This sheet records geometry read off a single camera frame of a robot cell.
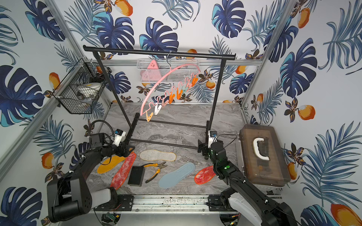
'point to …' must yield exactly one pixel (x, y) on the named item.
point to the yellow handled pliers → (160, 165)
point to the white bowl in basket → (89, 89)
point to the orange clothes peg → (194, 80)
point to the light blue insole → (172, 177)
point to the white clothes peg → (156, 110)
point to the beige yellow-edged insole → (155, 155)
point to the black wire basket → (84, 71)
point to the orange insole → (109, 162)
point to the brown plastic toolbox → (263, 161)
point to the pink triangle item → (152, 74)
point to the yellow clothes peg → (148, 118)
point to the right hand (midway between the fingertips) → (207, 139)
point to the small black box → (136, 175)
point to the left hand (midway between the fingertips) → (126, 143)
